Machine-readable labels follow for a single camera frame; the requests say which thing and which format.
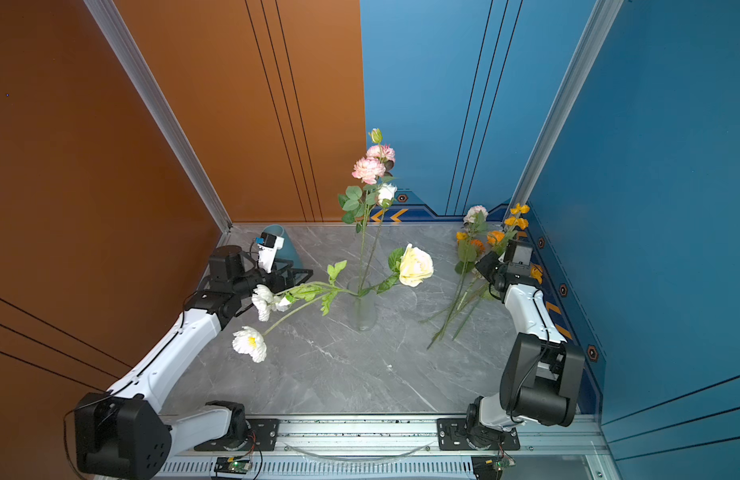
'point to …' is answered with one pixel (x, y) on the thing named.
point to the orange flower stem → (473, 258)
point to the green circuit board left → (229, 464)
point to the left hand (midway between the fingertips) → (301, 265)
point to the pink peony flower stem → (465, 251)
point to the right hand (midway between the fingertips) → (479, 259)
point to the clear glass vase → (362, 310)
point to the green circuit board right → (487, 467)
